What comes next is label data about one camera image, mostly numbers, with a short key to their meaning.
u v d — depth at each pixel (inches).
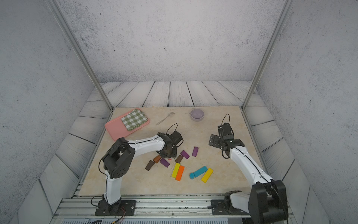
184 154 36.7
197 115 44.1
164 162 35.0
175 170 34.1
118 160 20.0
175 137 30.0
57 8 28.0
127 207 28.7
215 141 30.5
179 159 35.7
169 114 45.7
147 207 29.6
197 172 33.5
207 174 33.2
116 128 42.6
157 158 35.7
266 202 15.6
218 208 28.5
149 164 34.9
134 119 44.0
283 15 28.8
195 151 36.8
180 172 33.5
